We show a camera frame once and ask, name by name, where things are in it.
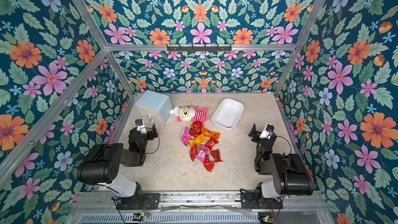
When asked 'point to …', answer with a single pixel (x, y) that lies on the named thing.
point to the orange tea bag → (210, 134)
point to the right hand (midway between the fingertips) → (263, 126)
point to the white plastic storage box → (228, 113)
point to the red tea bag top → (195, 128)
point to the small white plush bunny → (175, 111)
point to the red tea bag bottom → (208, 164)
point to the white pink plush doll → (188, 113)
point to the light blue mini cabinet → (154, 105)
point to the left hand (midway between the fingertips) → (146, 124)
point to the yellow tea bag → (198, 139)
